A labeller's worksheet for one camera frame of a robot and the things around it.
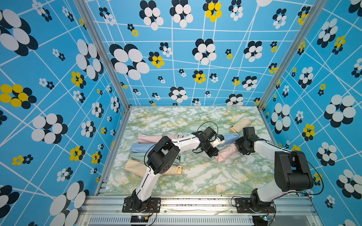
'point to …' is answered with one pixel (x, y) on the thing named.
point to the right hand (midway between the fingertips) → (237, 143)
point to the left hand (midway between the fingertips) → (219, 153)
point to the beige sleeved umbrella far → (241, 124)
